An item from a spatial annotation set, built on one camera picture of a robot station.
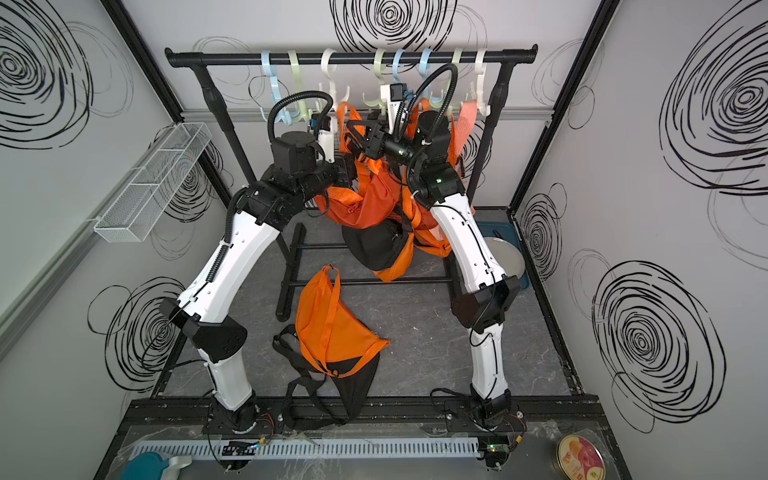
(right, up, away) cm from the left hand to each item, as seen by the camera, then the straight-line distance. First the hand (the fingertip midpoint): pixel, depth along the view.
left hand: (356, 156), depth 68 cm
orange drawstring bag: (+10, -27, +15) cm, 33 cm away
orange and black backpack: (-10, -61, +9) cm, 62 cm away
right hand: (-1, +5, -6) cm, 8 cm away
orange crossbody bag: (-9, -47, +17) cm, 50 cm away
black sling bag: (+4, -21, +13) cm, 25 cm away
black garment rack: (-25, -32, +29) cm, 50 cm away
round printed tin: (+50, -68, -2) cm, 84 cm away
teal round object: (-45, -68, -4) cm, 82 cm away
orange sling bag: (+22, -22, +21) cm, 37 cm away
